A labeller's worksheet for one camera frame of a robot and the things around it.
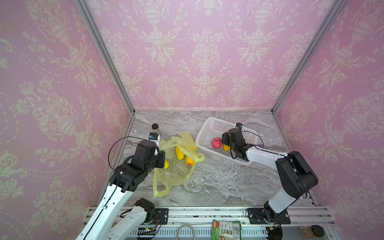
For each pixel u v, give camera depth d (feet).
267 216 2.17
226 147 3.06
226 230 2.26
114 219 1.30
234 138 2.41
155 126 3.27
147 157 1.71
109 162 1.63
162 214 2.44
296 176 1.51
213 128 3.48
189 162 2.88
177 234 2.26
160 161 2.01
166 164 2.89
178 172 2.94
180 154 3.07
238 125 2.74
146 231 2.40
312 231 2.07
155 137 1.98
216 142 3.11
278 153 1.74
